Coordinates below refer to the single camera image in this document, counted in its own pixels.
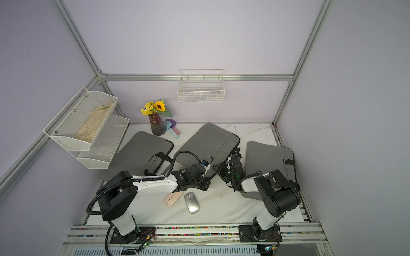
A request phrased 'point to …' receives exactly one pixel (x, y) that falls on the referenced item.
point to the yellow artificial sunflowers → (159, 107)
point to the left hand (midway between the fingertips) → (210, 185)
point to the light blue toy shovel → (167, 125)
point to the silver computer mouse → (191, 202)
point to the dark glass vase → (157, 125)
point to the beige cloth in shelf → (88, 129)
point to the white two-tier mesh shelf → (98, 153)
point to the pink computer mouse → (172, 198)
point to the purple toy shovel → (173, 124)
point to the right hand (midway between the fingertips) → (215, 170)
